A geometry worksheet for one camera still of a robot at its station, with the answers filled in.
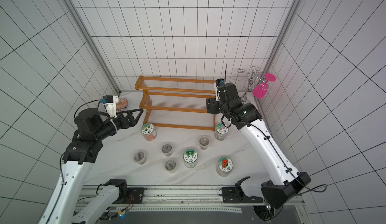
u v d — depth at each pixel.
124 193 0.66
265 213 0.69
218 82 0.59
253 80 0.87
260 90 0.94
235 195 0.72
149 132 0.87
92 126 0.47
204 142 0.86
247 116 0.44
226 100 0.50
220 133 0.87
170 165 0.78
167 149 0.83
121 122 0.57
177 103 0.95
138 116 0.61
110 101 0.57
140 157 0.80
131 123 0.57
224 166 0.74
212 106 0.62
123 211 0.68
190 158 0.77
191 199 0.73
